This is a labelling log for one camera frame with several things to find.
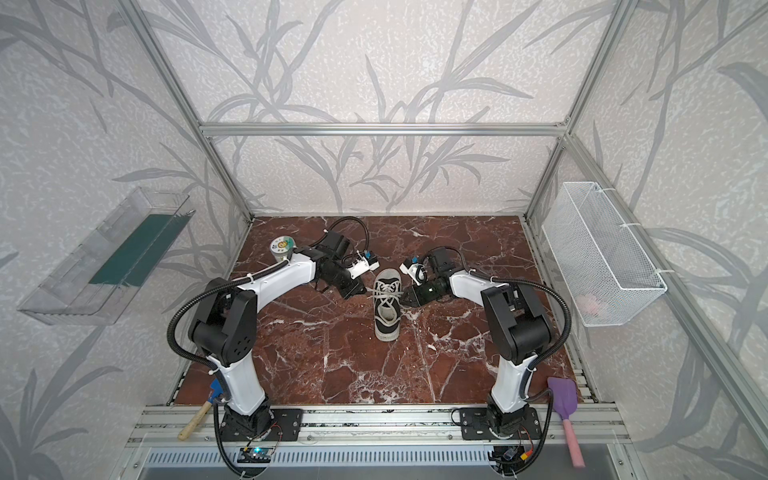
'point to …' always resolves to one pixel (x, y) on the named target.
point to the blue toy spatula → (215, 392)
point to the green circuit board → (255, 455)
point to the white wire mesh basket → (607, 275)
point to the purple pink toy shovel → (565, 396)
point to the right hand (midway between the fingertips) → (404, 291)
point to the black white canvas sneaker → (388, 290)
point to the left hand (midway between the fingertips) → (367, 280)
